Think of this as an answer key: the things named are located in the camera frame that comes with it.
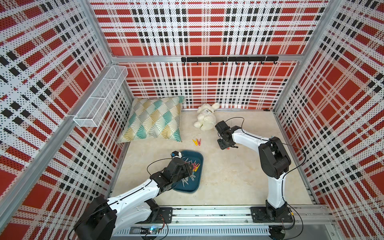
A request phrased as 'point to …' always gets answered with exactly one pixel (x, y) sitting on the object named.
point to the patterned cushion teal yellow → (154, 118)
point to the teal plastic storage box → (191, 184)
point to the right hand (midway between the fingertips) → (228, 142)
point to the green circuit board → (151, 230)
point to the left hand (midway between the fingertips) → (193, 167)
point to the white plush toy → (206, 120)
